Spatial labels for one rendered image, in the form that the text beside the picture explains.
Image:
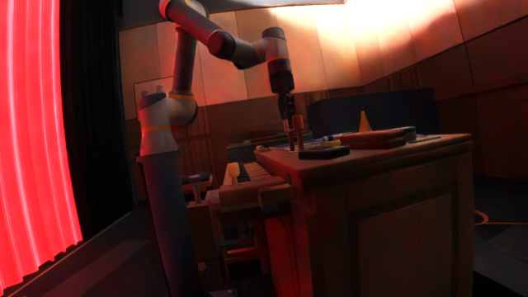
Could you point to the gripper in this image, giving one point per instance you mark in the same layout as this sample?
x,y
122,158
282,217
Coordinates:
x,y
281,81

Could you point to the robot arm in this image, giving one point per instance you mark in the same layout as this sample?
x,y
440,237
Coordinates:
x,y
184,53

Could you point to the orange organ stop knob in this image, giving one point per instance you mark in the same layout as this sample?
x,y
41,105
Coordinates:
x,y
298,128

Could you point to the organ keyboard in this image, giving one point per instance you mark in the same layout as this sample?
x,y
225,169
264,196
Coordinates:
x,y
252,172

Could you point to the cream knob locking pin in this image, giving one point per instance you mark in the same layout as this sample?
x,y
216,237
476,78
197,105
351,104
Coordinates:
x,y
233,173

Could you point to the grey metal pin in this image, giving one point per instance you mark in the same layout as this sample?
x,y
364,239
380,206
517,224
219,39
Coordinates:
x,y
195,186

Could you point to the wooden organ case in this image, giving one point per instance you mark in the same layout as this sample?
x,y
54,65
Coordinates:
x,y
371,214

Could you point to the white marker pen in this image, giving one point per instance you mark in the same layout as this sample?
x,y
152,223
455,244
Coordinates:
x,y
333,137

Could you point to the black flat box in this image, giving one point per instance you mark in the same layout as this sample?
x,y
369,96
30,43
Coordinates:
x,y
323,152

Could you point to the yellow cone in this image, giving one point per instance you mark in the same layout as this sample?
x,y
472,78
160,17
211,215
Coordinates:
x,y
364,122

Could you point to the dark upright piano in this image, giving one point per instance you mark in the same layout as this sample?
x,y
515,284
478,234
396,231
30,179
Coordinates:
x,y
375,111

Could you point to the brown hardcover book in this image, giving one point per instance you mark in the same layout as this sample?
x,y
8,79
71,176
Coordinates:
x,y
373,138

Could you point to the green flat card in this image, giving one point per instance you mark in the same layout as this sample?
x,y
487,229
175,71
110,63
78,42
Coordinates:
x,y
425,139

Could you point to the black stage curtain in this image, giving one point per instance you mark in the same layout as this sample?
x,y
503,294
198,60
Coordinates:
x,y
92,111

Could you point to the red stage curtain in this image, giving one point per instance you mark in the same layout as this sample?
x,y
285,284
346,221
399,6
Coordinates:
x,y
31,136

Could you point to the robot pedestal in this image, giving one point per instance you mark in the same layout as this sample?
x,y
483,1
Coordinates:
x,y
169,222

